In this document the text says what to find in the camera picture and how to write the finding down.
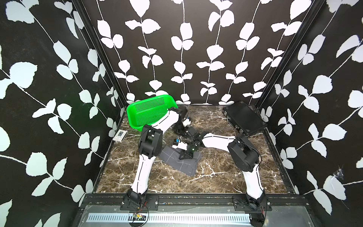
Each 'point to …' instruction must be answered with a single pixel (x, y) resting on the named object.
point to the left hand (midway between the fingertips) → (184, 133)
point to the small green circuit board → (139, 217)
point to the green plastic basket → (147, 111)
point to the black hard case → (245, 117)
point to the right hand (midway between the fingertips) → (179, 154)
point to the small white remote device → (120, 135)
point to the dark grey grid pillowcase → (170, 156)
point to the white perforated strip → (170, 218)
